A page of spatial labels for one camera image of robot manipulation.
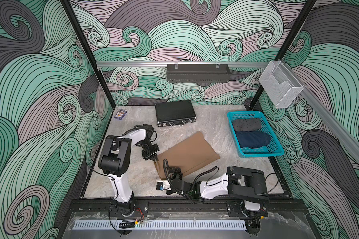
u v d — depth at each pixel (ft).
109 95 3.74
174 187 1.91
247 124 3.30
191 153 3.30
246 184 1.58
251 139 3.03
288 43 2.75
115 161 1.63
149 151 2.60
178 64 3.03
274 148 2.92
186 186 2.02
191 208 2.44
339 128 1.87
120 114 3.73
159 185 2.24
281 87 2.43
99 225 2.29
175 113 3.63
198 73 3.13
